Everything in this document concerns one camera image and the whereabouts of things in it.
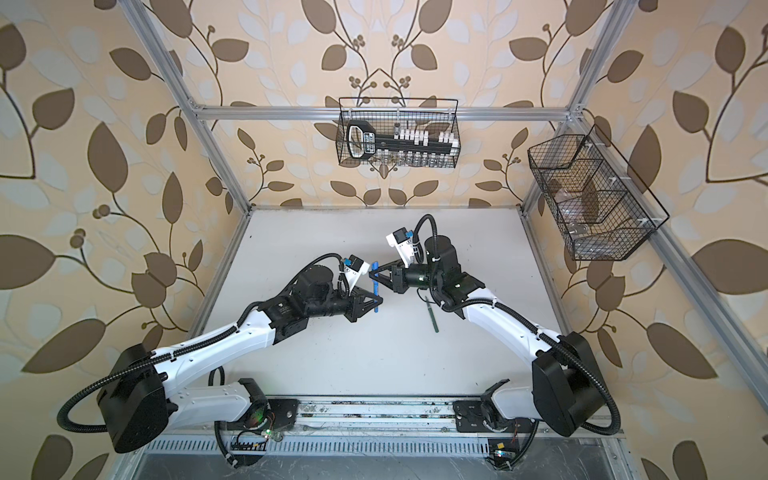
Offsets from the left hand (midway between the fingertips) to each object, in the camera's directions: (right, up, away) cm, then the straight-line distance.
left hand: (383, 298), depth 74 cm
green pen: (+14, -9, +18) cm, 25 cm away
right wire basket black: (+55, +24, +2) cm, 60 cm away
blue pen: (-2, +8, -1) cm, 8 cm away
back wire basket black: (+5, +38, +15) cm, 41 cm away
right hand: (-3, +6, 0) cm, 6 cm away
